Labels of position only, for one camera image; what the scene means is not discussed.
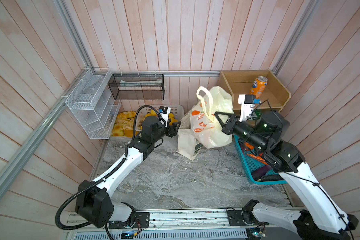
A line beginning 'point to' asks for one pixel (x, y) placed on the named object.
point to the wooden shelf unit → (274, 97)
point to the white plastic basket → (178, 111)
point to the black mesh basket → (137, 87)
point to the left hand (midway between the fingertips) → (176, 123)
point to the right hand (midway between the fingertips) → (214, 114)
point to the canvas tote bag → (188, 145)
